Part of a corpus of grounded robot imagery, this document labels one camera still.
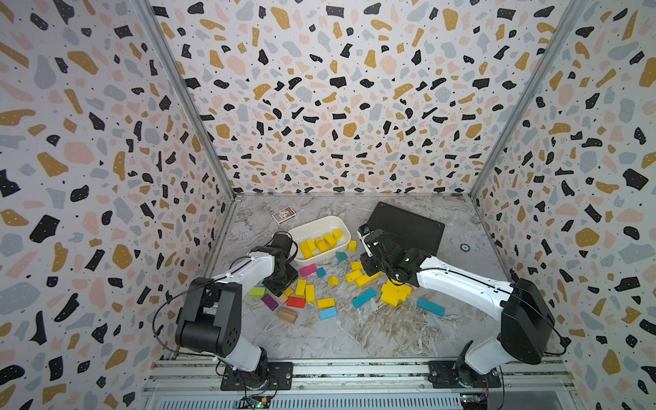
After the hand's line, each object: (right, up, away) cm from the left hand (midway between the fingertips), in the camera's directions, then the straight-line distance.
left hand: (294, 281), depth 91 cm
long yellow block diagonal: (+26, +1, +2) cm, 26 cm away
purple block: (-8, -6, -3) cm, 10 cm away
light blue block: (+13, -9, -5) cm, 16 cm away
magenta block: (+4, +3, +6) cm, 8 cm away
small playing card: (-9, +24, +21) cm, 33 cm away
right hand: (+25, +10, -6) cm, 28 cm away
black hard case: (+48, +17, +14) cm, 53 cm away
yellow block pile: (+35, -4, -1) cm, 35 cm away
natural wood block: (-1, -9, -7) cm, 12 cm away
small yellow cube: (+15, +16, +15) cm, 26 cm away
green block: (-10, -1, -8) cm, 13 cm away
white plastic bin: (+8, +14, +14) cm, 21 cm away
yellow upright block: (+6, -4, -1) cm, 7 cm away
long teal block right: (+48, -8, -3) cm, 49 cm away
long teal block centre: (+25, -5, -1) cm, 26 cm away
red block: (+2, -7, -3) cm, 7 cm away
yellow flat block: (+12, -7, -3) cm, 14 cm away
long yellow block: (+3, +10, +10) cm, 14 cm away
